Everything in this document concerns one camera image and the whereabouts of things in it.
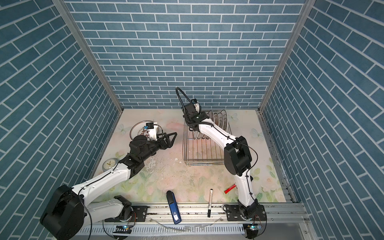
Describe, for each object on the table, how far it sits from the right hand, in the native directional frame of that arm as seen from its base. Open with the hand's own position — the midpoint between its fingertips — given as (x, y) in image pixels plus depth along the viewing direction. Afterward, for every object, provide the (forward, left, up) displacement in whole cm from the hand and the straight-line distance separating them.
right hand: (199, 114), depth 93 cm
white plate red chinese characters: (-2, +44, -17) cm, 48 cm away
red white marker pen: (-38, -20, -18) cm, 46 cm away
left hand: (-20, +12, +4) cm, 23 cm away
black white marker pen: (-46, -9, -19) cm, 51 cm away
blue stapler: (-50, +8, -14) cm, 53 cm away
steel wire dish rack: (-17, -3, -18) cm, 25 cm away
